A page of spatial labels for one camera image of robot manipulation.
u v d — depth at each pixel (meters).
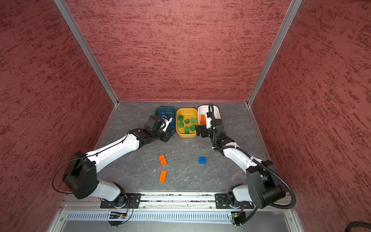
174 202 0.76
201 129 0.78
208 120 0.77
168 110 1.10
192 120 1.07
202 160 0.89
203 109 1.11
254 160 0.47
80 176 0.43
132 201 0.74
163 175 0.82
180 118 1.07
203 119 1.07
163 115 0.74
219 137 0.67
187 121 1.06
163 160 0.88
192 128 1.00
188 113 1.15
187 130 1.03
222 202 0.74
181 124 1.04
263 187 0.43
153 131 0.65
